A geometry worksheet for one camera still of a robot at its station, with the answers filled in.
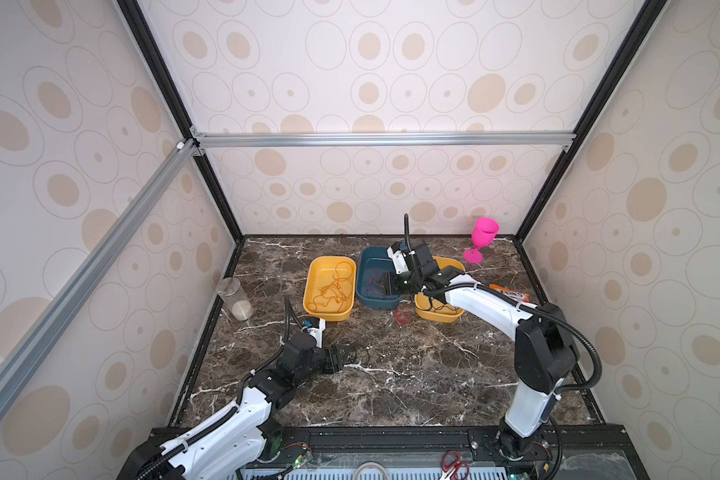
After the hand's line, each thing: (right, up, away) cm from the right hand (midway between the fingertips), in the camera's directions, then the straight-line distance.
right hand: (382, 282), depth 89 cm
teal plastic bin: (-3, +6, +21) cm, 22 cm away
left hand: (-9, -17, -8) cm, 21 cm away
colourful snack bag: (+46, -5, +11) cm, 47 cm away
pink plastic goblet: (+36, +17, +14) cm, 42 cm away
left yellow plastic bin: (-22, +2, +19) cm, 29 cm away
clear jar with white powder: (-44, -3, -4) cm, 44 cm away
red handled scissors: (+16, -43, -19) cm, 49 cm away
